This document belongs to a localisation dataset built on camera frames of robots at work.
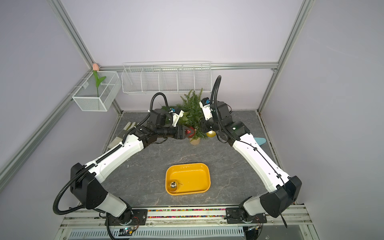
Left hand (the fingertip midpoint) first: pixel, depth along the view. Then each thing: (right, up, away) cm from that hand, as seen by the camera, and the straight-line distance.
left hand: (190, 132), depth 75 cm
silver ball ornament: (-10, -29, +5) cm, 31 cm away
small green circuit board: (-32, -49, -2) cm, 58 cm away
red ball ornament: (0, 0, -1) cm, 1 cm away
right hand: (+6, +7, -1) cm, 9 cm away
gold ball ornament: (+11, -1, +1) cm, 11 cm away
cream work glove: (-52, -6, +31) cm, 61 cm away
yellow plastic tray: (-1, -28, +13) cm, 31 cm away
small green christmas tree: (-1, +15, +1) cm, 15 cm away
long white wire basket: (-17, +36, +25) cm, 47 cm away
